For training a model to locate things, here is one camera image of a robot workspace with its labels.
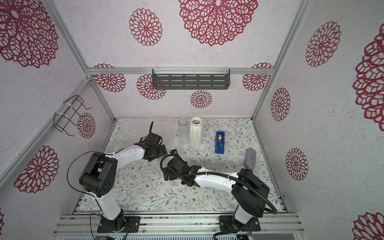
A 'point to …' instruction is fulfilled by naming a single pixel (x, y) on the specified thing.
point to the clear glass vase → (183, 131)
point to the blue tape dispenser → (220, 142)
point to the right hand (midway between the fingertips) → (169, 168)
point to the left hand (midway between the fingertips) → (161, 153)
